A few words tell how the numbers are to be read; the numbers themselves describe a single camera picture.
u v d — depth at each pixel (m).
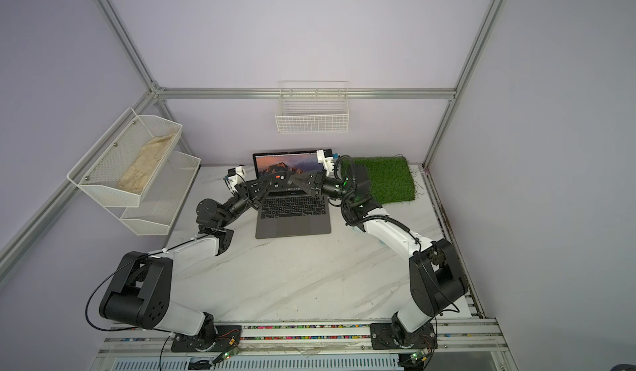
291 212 1.04
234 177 0.74
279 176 0.73
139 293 0.44
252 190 0.70
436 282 0.44
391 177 1.14
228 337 0.73
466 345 0.73
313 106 1.07
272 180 0.73
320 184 0.65
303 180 0.66
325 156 0.70
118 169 0.74
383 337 0.73
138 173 0.77
